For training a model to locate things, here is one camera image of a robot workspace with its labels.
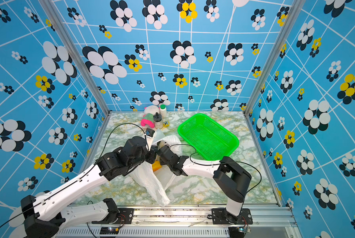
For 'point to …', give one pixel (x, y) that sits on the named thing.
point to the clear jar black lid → (158, 121)
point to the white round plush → (151, 109)
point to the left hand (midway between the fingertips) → (160, 146)
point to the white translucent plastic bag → (157, 182)
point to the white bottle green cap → (163, 110)
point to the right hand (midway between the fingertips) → (165, 152)
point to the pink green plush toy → (147, 119)
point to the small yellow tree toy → (166, 124)
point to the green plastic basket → (207, 138)
